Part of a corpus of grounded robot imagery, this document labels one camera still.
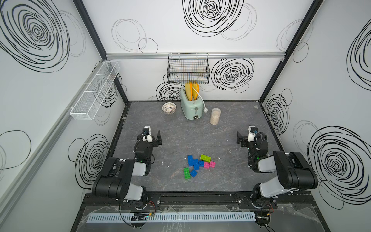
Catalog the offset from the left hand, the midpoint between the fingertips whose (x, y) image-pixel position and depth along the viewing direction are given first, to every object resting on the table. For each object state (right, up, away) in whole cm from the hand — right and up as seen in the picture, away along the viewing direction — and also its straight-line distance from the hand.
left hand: (150, 131), depth 88 cm
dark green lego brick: (+23, -23, -6) cm, 33 cm away
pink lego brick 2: (+34, -20, -4) cm, 40 cm away
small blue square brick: (+31, -19, -3) cm, 36 cm away
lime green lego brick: (+34, -17, 0) cm, 38 cm away
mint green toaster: (+26, +14, +11) cm, 31 cm away
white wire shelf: (-28, +14, -17) cm, 36 cm away
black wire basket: (+23, +42, +8) cm, 49 cm away
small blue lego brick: (+26, -23, -7) cm, 36 cm away
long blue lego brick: (+25, -18, -2) cm, 30 cm away
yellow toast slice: (+24, +27, +11) cm, 37 cm away
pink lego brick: (+38, -19, -4) cm, 43 cm away
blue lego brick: (+28, -19, -4) cm, 34 cm away
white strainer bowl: (+8, +15, +24) cm, 30 cm away
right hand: (+60, -1, +2) cm, 60 cm away
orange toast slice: (+29, +30, +11) cm, 43 cm away
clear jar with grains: (+42, +9, +12) cm, 45 cm away
